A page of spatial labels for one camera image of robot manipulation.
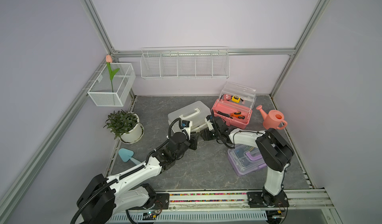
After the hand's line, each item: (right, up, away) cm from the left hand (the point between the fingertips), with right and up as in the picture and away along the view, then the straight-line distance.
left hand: (198, 134), depth 78 cm
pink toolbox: (+27, +17, +27) cm, 41 cm away
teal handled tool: (-43, -14, +11) cm, 47 cm away
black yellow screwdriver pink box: (+20, +10, +29) cm, 36 cm away
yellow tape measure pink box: (+28, +21, +28) cm, 45 cm away
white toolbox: (-1, +12, +13) cm, 17 cm away
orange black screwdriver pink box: (+29, +9, +29) cm, 42 cm away
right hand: (+3, -2, +17) cm, 18 cm away
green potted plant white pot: (-41, +4, +4) cm, 42 cm away
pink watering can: (+48, +7, +15) cm, 51 cm away
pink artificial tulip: (-51, +34, +8) cm, 61 cm away
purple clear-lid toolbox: (+25, -13, -1) cm, 28 cm away
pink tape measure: (+22, +23, +30) cm, 43 cm away
